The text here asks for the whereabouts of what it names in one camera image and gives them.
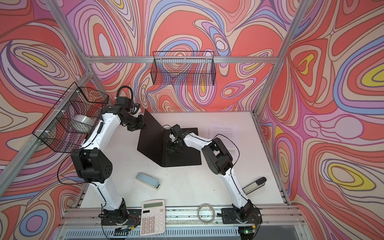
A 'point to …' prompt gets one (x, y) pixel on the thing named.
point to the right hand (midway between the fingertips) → (168, 153)
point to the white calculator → (152, 217)
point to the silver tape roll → (84, 119)
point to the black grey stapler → (254, 185)
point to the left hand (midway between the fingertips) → (148, 124)
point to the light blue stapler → (148, 180)
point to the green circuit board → (119, 231)
